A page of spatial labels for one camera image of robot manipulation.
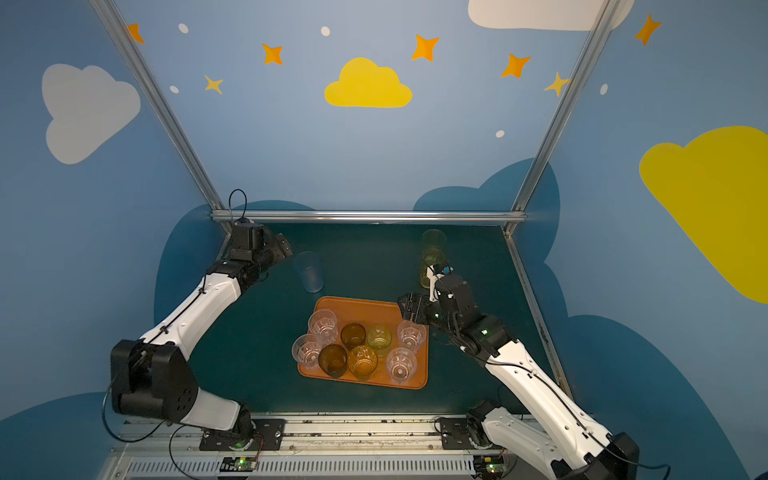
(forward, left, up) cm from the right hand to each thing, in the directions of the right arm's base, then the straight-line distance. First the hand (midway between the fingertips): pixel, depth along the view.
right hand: (413, 298), depth 75 cm
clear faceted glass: (+1, +27, -18) cm, 32 cm away
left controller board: (-36, +41, -21) cm, 58 cm away
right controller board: (-33, -20, -23) cm, 45 cm away
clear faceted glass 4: (-9, +2, -22) cm, 24 cm away
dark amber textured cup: (-11, +21, -18) cm, 30 cm away
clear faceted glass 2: (-8, +31, -20) cm, 37 cm away
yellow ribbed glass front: (+27, -7, -16) cm, 32 cm away
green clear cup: (-3, +9, -20) cm, 22 cm away
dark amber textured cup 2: (-2, +17, -19) cm, 26 cm away
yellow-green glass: (+30, -8, -10) cm, 33 cm away
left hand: (+16, +39, 0) cm, 42 cm away
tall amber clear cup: (-9, +14, -21) cm, 27 cm away
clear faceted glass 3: (-1, 0, -20) cm, 20 cm away
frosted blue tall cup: (+20, +35, -15) cm, 43 cm away
